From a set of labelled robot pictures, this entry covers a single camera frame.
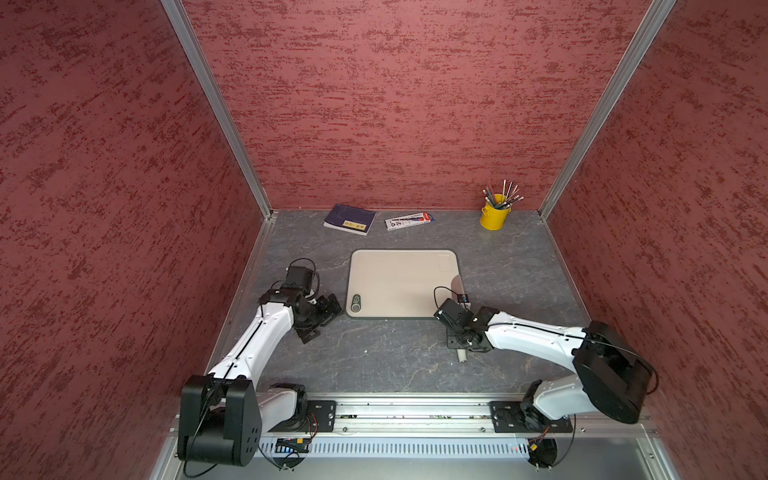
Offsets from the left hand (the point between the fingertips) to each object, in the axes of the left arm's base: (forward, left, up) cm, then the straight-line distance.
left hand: (333, 326), depth 83 cm
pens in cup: (+49, -60, +5) cm, 77 cm away
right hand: (-2, -37, -7) cm, 37 cm away
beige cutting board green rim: (+19, -19, -7) cm, 28 cm away
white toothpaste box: (+46, -22, -6) cm, 52 cm away
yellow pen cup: (+45, -56, -2) cm, 72 cm away
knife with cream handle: (+16, -39, -8) cm, 43 cm away
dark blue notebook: (+48, +1, -6) cm, 48 cm away
